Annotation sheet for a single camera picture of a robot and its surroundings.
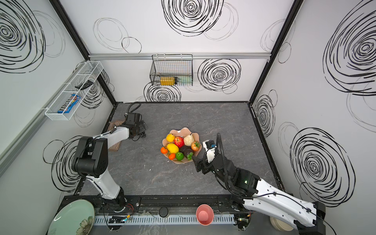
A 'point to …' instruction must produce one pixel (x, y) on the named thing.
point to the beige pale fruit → (189, 140)
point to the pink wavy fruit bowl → (184, 160)
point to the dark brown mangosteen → (186, 152)
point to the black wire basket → (172, 70)
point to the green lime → (179, 156)
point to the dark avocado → (184, 147)
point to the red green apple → (195, 146)
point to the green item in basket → (185, 80)
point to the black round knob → (163, 212)
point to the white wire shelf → (89, 70)
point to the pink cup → (204, 214)
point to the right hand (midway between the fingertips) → (198, 153)
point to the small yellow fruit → (170, 137)
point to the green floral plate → (75, 218)
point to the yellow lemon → (172, 148)
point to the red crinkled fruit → (179, 141)
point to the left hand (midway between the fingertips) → (141, 127)
